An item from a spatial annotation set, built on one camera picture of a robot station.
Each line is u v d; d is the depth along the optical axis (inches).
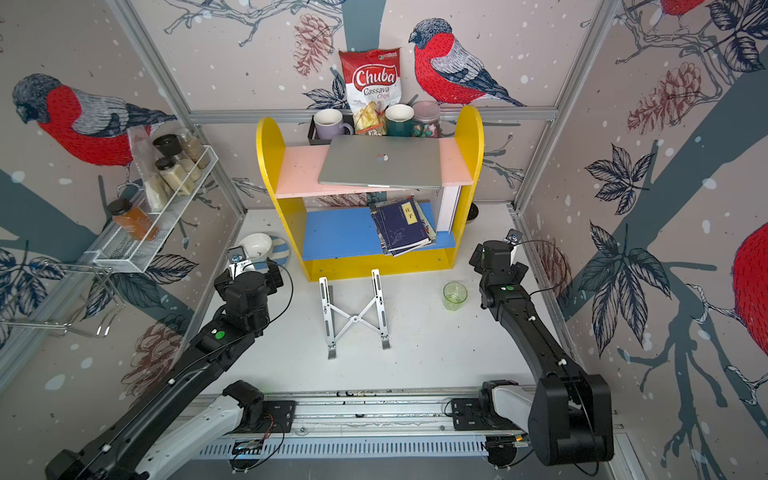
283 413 28.9
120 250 26.8
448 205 33.4
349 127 32.3
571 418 15.4
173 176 30.0
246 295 21.0
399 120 31.9
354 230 37.4
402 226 36.5
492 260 24.5
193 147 33.6
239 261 23.8
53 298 22.1
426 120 33.0
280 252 41.9
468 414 28.7
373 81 31.1
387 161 29.9
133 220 26.3
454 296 37.0
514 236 27.6
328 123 32.1
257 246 46.8
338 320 34.7
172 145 30.9
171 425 18.1
